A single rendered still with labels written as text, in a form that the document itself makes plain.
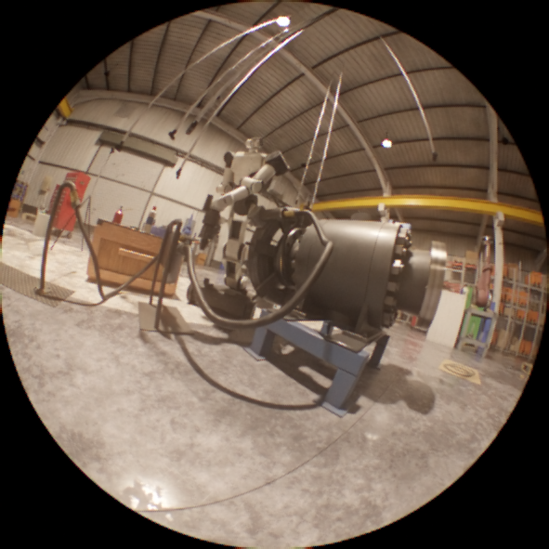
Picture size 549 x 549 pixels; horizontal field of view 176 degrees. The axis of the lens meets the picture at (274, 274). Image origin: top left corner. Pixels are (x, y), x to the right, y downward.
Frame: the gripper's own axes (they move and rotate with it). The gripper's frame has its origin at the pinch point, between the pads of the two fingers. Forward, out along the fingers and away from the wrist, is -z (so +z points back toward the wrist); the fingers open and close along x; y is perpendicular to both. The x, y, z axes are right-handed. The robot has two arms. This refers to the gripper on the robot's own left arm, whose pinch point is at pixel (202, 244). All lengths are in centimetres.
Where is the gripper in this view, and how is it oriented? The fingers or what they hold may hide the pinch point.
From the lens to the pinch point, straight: 97.8
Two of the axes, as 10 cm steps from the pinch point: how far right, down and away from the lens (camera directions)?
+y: 6.8, 2.0, 7.0
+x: 6.8, 1.9, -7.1
